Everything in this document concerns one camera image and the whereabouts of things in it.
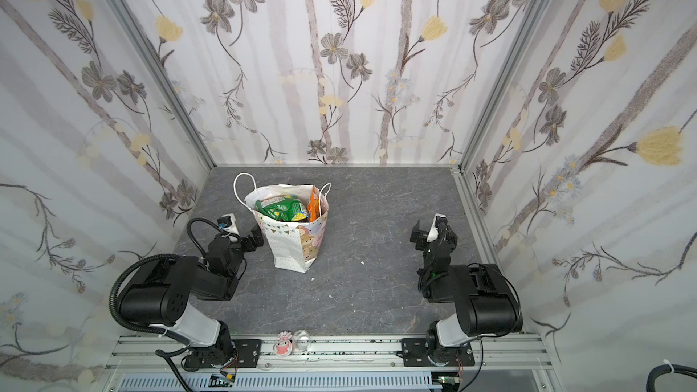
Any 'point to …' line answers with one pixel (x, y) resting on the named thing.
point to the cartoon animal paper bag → (249, 191)
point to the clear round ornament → (301, 340)
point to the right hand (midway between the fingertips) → (429, 219)
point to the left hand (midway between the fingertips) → (241, 217)
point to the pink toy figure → (284, 345)
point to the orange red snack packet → (313, 207)
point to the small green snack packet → (285, 208)
